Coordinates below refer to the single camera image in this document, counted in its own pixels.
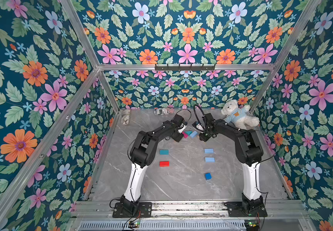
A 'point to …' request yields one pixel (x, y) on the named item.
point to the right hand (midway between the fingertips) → (203, 136)
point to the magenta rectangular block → (185, 134)
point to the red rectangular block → (164, 163)
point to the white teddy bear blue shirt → (238, 116)
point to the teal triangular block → (188, 132)
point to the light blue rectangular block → (193, 134)
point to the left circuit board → (133, 224)
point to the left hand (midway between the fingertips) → (179, 135)
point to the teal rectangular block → (163, 151)
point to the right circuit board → (251, 224)
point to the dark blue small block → (208, 176)
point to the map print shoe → (126, 114)
